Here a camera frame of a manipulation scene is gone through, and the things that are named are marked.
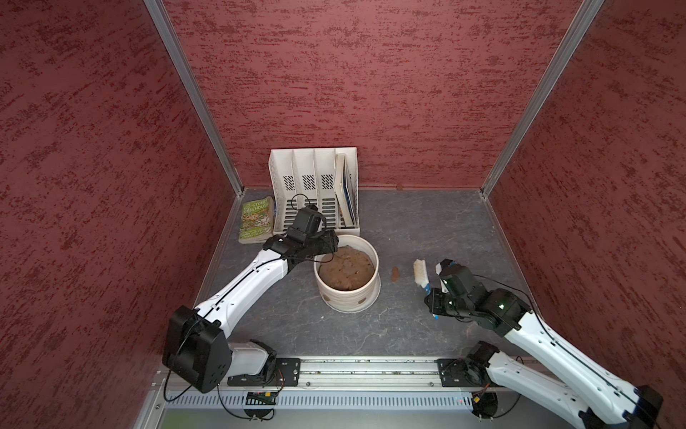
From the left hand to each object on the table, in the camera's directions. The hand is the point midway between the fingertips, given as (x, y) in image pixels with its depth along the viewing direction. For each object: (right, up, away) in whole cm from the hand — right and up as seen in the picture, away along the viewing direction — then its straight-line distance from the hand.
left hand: (329, 245), depth 82 cm
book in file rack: (+5, +18, +8) cm, 20 cm away
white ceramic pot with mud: (+6, -10, -1) cm, 12 cm away
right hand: (+29, -17, -7) cm, 34 cm away
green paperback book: (-31, +7, +21) cm, 38 cm away
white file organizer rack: (-13, +25, +25) cm, 38 cm away
